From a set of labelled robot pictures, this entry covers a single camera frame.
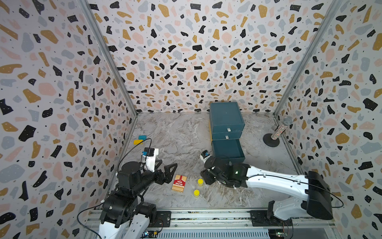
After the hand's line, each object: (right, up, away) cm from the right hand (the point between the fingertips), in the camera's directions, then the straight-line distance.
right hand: (203, 173), depth 76 cm
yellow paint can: (-2, -6, +6) cm, 9 cm away
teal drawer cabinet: (+14, +25, +10) cm, 30 cm away
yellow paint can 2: (-3, -12, +4) cm, 13 cm away
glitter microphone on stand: (+46, +15, +21) cm, 53 cm away
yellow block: (-47, +13, +30) cm, 57 cm away
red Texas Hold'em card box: (-13, -8, +8) cm, 17 cm away
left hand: (-15, +8, -11) cm, 20 cm away
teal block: (-43, +16, +30) cm, 55 cm away
